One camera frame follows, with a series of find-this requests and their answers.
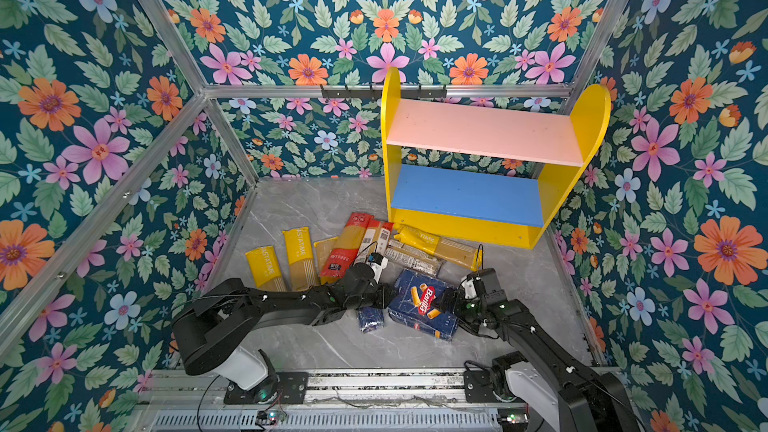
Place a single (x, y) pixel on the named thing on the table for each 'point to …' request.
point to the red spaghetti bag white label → (367, 242)
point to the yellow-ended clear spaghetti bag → (322, 250)
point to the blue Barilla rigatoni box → (414, 305)
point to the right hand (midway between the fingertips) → (439, 309)
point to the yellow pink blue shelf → (484, 169)
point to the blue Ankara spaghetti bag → (411, 279)
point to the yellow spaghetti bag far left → (265, 268)
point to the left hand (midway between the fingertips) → (402, 292)
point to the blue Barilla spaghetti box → (371, 318)
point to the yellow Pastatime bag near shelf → (452, 251)
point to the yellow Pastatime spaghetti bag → (298, 245)
